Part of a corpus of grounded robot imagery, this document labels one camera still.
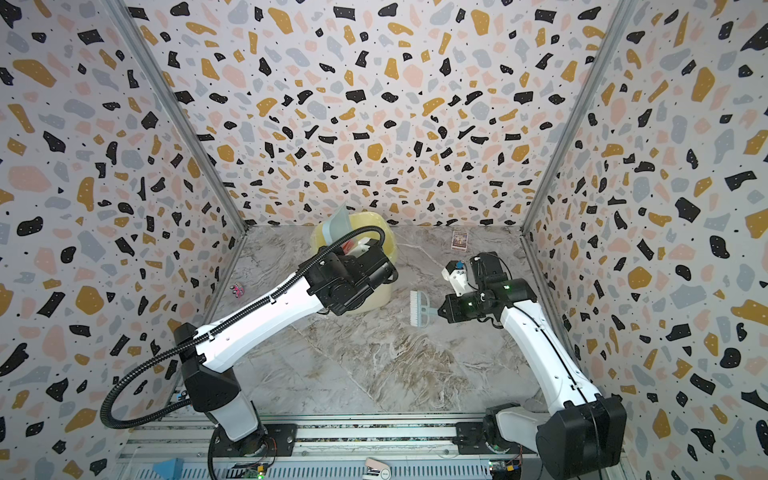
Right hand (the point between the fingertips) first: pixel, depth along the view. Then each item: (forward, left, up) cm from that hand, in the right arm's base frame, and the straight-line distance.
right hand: (437, 306), depth 77 cm
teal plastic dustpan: (+12, +24, +17) cm, 32 cm away
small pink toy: (+15, +65, -17) cm, 69 cm away
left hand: (+5, +28, +16) cm, 32 cm away
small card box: (+40, -12, -19) cm, 46 cm away
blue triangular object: (-34, +62, -16) cm, 73 cm away
